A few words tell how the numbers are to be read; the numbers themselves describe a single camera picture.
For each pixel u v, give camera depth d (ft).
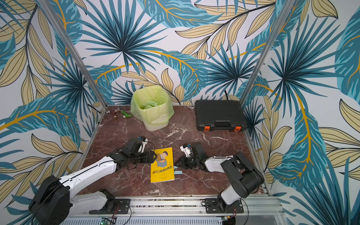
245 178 1.49
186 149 2.75
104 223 2.32
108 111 3.71
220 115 3.41
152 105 3.39
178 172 2.77
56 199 1.30
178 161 2.75
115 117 3.60
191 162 2.51
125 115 3.62
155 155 2.64
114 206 2.23
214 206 2.40
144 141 2.57
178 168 2.71
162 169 2.80
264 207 2.46
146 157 2.41
